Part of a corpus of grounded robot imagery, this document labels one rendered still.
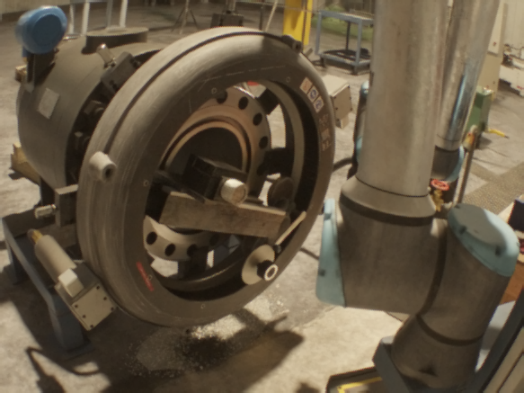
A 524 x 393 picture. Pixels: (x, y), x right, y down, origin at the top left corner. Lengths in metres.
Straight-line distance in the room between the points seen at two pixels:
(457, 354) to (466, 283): 0.14
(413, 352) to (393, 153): 0.33
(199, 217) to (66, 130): 0.44
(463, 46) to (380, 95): 0.25
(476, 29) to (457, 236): 0.35
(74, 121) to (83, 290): 0.44
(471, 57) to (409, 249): 0.36
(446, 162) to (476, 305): 0.35
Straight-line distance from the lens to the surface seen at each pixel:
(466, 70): 0.83
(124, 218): 0.93
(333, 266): 0.64
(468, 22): 0.79
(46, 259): 1.17
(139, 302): 1.06
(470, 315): 0.72
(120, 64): 0.96
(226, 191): 0.94
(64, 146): 1.24
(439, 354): 0.77
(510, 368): 0.80
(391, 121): 0.62
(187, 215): 1.00
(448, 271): 0.67
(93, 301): 1.03
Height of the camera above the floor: 1.10
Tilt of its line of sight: 27 degrees down
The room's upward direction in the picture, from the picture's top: 6 degrees clockwise
